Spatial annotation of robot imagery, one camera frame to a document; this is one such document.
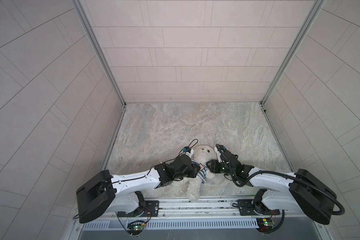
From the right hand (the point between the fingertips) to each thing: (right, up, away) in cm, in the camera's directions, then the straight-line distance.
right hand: (206, 166), depth 84 cm
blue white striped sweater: (-3, -1, -8) cm, 9 cm away
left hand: (-2, +1, -7) cm, 8 cm away
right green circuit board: (+25, -21, -16) cm, 36 cm away
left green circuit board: (-34, -21, -19) cm, 44 cm away
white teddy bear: (-2, +8, -3) cm, 9 cm away
